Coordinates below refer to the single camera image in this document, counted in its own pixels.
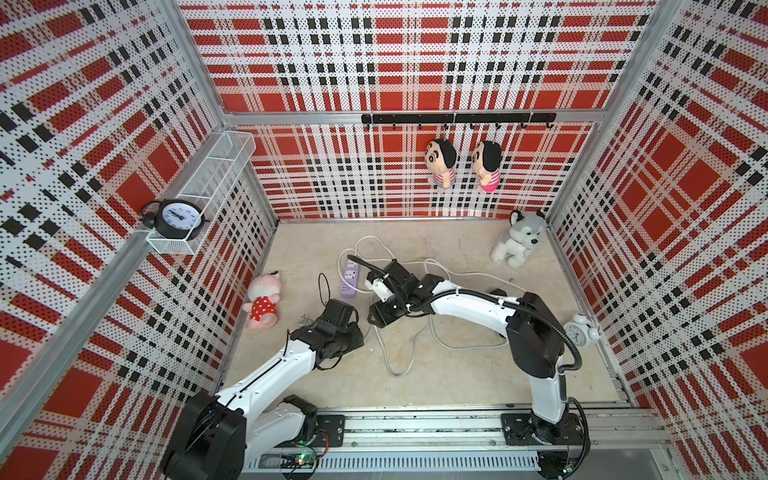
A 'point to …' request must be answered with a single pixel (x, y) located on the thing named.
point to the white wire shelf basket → (211, 185)
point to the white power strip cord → (411, 263)
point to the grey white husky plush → (524, 235)
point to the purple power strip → (351, 276)
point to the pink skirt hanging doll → (486, 158)
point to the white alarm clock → (581, 332)
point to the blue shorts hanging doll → (440, 156)
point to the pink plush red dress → (264, 291)
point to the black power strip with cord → (380, 304)
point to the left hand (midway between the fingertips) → (363, 337)
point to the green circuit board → (298, 460)
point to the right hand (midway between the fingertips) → (382, 313)
